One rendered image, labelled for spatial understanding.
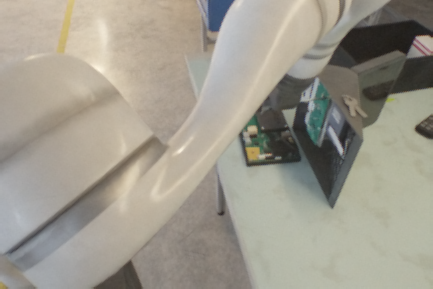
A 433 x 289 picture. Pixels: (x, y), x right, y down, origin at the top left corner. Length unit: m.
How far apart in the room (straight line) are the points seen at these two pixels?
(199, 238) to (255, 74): 1.61
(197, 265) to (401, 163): 1.15
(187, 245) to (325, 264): 1.18
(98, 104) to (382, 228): 0.65
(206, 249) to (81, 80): 1.63
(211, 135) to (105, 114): 0.06
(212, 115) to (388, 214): 0.61
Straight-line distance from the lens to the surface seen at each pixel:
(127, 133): 0.16
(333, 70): 0.72
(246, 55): 0.21
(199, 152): 0.17
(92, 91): 0.16
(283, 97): 0.54
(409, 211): 0.79
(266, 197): 0.71
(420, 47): 1.13
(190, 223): 1.83
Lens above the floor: 1.59
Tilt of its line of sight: 44 degrees down
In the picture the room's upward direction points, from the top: 1 degrees counter-clockwise
